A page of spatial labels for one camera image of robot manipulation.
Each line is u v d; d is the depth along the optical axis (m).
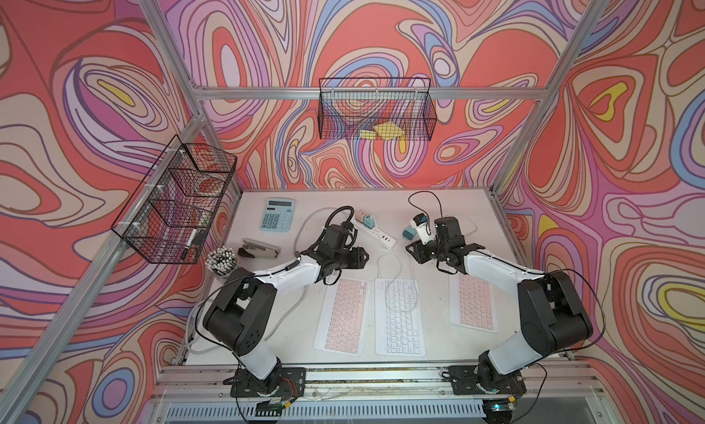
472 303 0.87
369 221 1.02
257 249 0.98
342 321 0.84
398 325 0.82
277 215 1.08
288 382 0.72
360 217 1.03
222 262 0.77
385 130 0.91
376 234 1.02
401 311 0.86
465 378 0.73
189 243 0.72
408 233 1.02
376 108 0.96
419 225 0.82
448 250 0.71
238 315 0.45
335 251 0.71
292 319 0.86
